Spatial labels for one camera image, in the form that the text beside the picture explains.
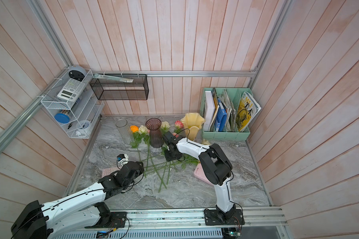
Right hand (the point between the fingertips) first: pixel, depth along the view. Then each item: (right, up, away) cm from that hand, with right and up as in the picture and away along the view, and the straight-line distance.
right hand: (170, 157), depth 95 cm
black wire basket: (-43, +47, +12) cm, 65 cm away
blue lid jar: (-55, +25, -19) cm, 63 cm away
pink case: (+18, -8, -9) cm, 22 cm away
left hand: (-16, -3, -11) cm, 20 cm away
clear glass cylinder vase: (-28, +17, -3) cm, 33 cm away
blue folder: (+33, +24, 0) cm, 41 cm away
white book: (+25, +32, -5) cm, 41 cm away
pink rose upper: (+6, +20, +15) cm, 26 cm away
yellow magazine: (+52, +31, +1) cm, 61 cm away
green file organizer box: (+37, +29, -2) cm, 47 cm away
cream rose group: (-19, +17, +12) cm, 28 cm away
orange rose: (-24, +10, +8) cm, 27 cm away
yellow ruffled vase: (+15, +23, -2) cm, 27 cm away
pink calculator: (-37, -7, -7) cm, 38 cm away
